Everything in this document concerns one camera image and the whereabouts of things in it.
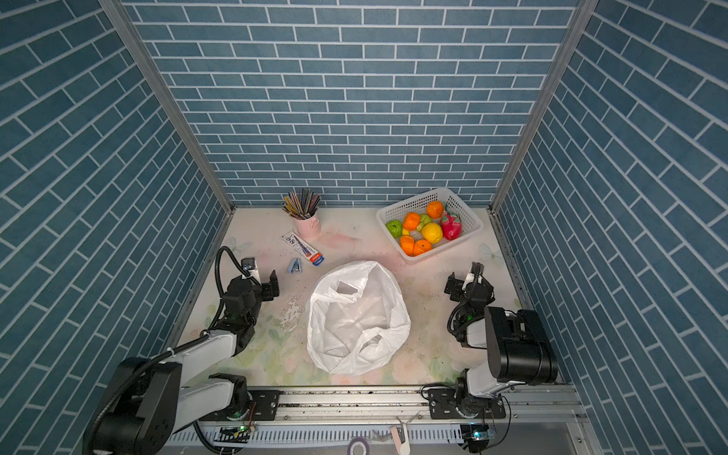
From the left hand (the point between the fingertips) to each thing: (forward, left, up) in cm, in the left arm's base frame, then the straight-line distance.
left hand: (267, 272), depth 88 cm
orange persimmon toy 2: (+15, -45, -4) cm, 48 cm away
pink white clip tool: (-42, -41, -8) cm, 59 cm away
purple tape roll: (-42, -29, -11) cm, 52 cm away
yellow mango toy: (+19, -55, -2) cm, 58 cm away
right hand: (+1, -66, -4) cm, 66 cm away
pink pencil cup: (+23, -9, -4) cm, 25 cm away
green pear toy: (+26, -53, -3) cm, 59 cm away
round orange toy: (+15, -51, -4) cm, 53 cm away
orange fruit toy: (+32, -58, -3) cm, 66 cm away
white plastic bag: (-10, -29, -10) cm, 32 cm away
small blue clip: (+8, -6, -8) cm, 12 cm away
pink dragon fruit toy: (+22, -63, -2) cm, 66 cm away
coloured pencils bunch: (+29, -6, +2) cm, 30 cm away
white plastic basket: (+24, -71, -2) cm, 75 cm away
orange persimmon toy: (+24, -47, -1) cm, 53 cm away
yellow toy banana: (+22, -45, -6) cm, 51 cm away
